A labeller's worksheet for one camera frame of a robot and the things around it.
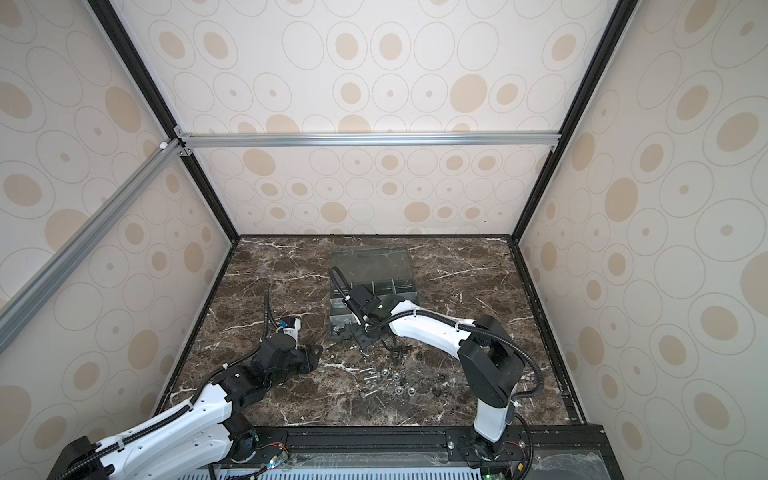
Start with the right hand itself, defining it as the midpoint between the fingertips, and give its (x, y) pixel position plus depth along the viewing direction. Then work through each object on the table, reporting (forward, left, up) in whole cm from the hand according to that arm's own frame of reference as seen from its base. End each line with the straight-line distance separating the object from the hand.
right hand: (374, 329), depth 87 cm
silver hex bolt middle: (-12, +1, -6) cm, 13 cm away
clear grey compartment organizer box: (+28, 0, -7) cm, 29 cm away
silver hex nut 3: (-15, -11, -6) cm, 20 cm away
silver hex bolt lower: (-16, 0, -6) cm, 17 cm away
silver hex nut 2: (-15, -8, -7) cm, 18 cm away
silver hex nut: (-11, -7, -7) cm, 15 cm away
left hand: (-7, +13, +2) cm, 15 cm away
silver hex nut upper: (-10, -4, -6) cm, 12 cm away
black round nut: (-15, -18, -6) cm, 24 cm away
